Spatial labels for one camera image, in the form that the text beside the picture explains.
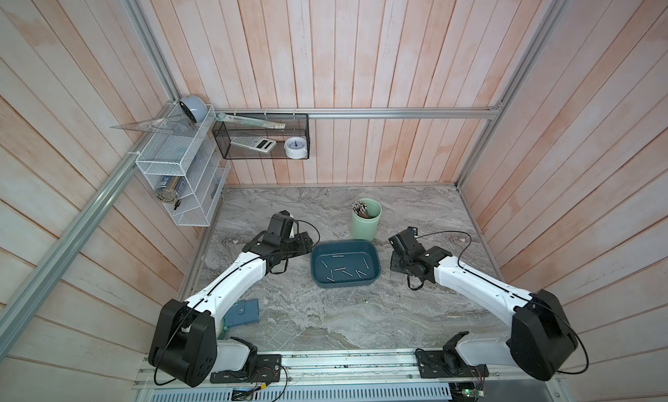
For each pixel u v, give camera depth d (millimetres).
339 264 955
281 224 648
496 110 929
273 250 608
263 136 1006
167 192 759
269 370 730
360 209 901
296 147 950
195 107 824
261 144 977
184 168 697
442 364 678
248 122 928
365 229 981
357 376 730
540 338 410
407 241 682
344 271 928
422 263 604
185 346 404
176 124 857
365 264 945
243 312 817
